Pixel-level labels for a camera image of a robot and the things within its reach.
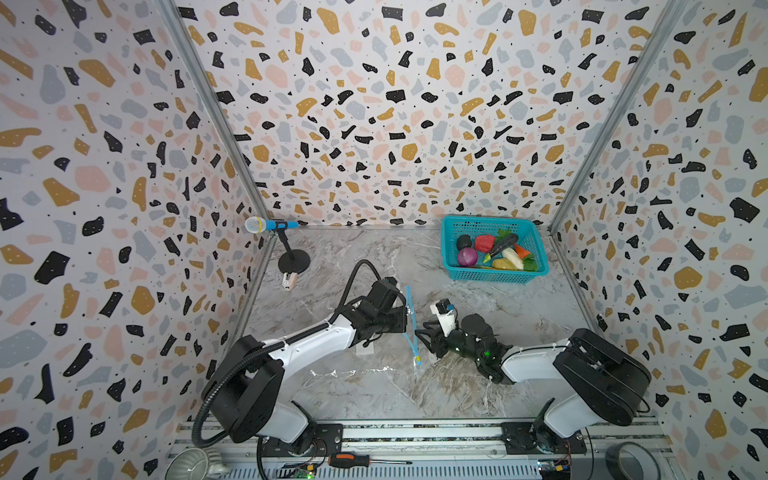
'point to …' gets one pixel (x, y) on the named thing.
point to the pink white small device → (289, 283)
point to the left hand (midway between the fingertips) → (409, 315)
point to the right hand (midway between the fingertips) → (417, 324)
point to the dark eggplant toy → (502, 244)
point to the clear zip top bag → (395, 351)
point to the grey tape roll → (649, 466)
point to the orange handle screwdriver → (350, 459)
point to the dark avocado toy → (463, 241)
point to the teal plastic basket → (529, 240)
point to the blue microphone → (257, 224)
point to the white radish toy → (513, 258)
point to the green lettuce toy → (530, 263)
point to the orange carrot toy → (521, 251)
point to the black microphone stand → (293, 260)
